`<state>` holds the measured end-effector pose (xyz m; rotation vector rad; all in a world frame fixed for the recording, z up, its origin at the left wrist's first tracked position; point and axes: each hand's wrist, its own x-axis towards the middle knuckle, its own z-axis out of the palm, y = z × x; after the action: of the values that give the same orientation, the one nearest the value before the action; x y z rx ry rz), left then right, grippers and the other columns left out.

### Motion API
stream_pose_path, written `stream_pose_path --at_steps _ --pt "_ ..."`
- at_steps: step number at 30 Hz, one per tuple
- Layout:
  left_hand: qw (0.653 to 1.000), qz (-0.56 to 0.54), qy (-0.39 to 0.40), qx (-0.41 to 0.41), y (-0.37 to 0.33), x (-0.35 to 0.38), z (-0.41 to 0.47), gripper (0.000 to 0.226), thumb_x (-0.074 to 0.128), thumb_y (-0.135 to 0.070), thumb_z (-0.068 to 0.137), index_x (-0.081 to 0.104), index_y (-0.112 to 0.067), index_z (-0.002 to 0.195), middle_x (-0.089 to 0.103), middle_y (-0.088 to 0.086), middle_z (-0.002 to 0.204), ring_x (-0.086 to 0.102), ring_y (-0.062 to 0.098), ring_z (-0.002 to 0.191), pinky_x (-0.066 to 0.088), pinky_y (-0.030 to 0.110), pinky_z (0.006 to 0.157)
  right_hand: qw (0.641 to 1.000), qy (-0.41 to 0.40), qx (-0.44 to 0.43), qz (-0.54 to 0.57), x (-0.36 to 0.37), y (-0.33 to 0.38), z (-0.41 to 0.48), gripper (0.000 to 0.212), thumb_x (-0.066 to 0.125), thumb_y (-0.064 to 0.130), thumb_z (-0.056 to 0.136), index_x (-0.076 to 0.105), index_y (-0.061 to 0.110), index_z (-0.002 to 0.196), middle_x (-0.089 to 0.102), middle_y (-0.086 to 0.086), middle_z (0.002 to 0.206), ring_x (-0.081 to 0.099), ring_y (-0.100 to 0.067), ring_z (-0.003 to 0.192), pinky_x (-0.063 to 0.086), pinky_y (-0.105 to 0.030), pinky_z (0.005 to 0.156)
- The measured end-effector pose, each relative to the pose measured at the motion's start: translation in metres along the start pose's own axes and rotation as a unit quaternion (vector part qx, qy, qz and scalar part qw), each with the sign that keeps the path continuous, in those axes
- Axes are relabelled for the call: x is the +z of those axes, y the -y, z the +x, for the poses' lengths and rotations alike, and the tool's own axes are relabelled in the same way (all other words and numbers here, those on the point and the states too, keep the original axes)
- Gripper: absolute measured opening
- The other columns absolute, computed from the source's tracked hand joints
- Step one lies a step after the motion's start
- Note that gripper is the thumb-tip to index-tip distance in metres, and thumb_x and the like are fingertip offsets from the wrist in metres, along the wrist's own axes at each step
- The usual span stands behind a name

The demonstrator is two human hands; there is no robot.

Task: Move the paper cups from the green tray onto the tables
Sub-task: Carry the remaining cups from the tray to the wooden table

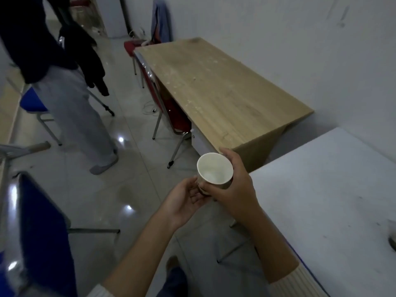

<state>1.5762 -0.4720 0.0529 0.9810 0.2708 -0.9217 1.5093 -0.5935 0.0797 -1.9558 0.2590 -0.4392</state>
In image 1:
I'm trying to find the white cable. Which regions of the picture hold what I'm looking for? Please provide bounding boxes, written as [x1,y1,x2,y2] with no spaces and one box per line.
[142,100,159,116]

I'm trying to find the blue chair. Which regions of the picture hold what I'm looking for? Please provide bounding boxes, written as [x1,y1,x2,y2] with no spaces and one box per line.
[0,171,121,297]
[19,86,62,146]

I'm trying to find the blue jacket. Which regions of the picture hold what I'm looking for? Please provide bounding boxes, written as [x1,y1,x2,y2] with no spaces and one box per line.
[151,0,173,44]

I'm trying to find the wooden desk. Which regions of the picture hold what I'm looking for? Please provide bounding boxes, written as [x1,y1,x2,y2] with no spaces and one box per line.
[134,37,315,175]

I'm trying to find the person's blue jeans leg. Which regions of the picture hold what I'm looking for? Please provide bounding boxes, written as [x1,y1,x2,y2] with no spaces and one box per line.
[157,266,190,297]

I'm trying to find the person's left forearm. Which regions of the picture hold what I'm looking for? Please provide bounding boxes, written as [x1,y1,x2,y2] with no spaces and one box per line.
[90,212,179,297]

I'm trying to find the metal tripod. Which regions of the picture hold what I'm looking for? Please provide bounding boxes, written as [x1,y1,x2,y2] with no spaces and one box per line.
[87,89,116,117]

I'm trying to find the red chair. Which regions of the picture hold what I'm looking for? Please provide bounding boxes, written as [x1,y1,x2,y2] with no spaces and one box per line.
[124,39,155,89]
[69,0,94,29]
[136,57,194,169]

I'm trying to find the grey bar with wooden tip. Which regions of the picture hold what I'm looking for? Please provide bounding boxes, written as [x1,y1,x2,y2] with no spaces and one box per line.
[0,141,51,160]

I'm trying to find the person's right hand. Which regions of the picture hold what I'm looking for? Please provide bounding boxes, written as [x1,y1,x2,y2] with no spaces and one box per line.
[200,147,264,220]

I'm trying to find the person's left hand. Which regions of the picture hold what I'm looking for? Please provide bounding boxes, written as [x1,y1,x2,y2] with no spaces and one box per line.
[159,176,215,231]

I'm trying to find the black jacket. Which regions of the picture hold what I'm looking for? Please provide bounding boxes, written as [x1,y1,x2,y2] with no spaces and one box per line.
[58,24,111,97]

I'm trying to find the person's right forearm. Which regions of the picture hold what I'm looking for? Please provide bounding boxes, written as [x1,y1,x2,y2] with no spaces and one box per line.
[237,207,329,297]

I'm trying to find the white table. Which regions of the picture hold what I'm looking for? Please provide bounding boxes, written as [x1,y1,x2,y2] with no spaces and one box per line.
[247,127,396,297]

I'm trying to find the white paper cup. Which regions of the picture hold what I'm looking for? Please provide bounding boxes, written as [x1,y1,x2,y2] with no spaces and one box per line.
[197,153,234,197]

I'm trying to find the white power strip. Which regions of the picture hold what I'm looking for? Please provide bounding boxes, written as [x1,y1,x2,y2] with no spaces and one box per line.
[128,27,148,39]

